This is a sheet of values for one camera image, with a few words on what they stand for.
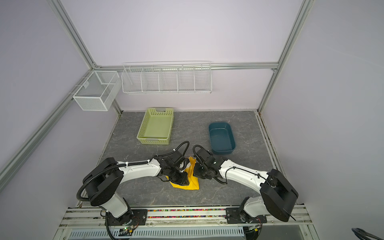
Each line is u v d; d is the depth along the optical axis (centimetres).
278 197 42
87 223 74
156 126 113
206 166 63
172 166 70
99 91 101
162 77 97
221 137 109
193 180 84
